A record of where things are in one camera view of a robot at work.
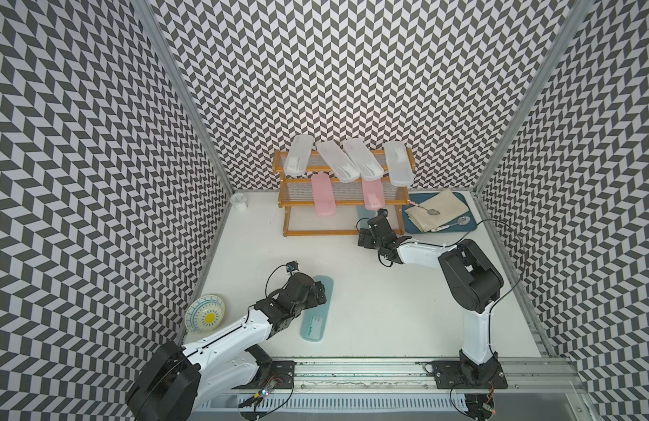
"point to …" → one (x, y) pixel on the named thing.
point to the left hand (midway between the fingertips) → (312, 292)
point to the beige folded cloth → (446, 202)
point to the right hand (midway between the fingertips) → (370, 237)
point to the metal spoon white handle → (461, 221)
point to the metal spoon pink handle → (431, 211)
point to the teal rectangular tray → (412, 200)
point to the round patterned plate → (204, 314)
